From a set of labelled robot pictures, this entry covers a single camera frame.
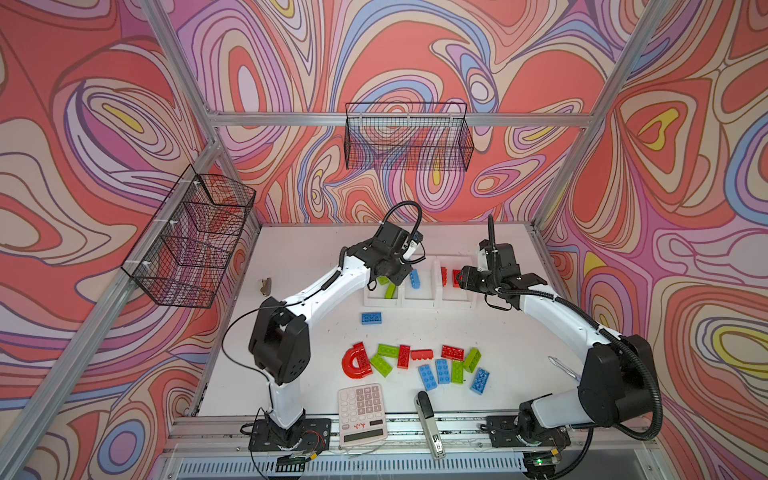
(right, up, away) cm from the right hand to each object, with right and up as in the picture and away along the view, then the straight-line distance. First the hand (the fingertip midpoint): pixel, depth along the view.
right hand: (467, 283), depth 89 cm
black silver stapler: (-15, -28, -15) cm, 35 cm away
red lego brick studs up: (-5, -20, -2) cm, 21 cm away
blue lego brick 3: (-9, -24, -6) cm, 26 cm away
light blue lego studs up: (-13, -25, -7) cm, 29 cm away
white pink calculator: (-31, -32, -14) cm, 47 cm away
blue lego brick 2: (-29, -11, +3) cm, 32 cm away
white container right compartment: (-4, -5, +10) cm, 12 cm away
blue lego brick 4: (+1, -26, -7) cm, 27 cm away
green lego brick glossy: (-27, -22, -5) cm, 35 cm away
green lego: (-23, -4, +9) cm, 25 cm away
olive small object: (-66, -2, +12) cm, 67 cm away
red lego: (-5, +1, +12) cm, 13 cm away
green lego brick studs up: (-4, -24, -4) cm, 25 cm away
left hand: (-18, +6, -2) cm, 19 cm away
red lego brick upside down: (-19, -21, -3) cm, 29 cm away
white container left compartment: (-28, -6, +9) cm, 30 cm away
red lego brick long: (-14, -20, -4) cm, 25 cm away
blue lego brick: (-15, 0, +13) cm, 19 cm away
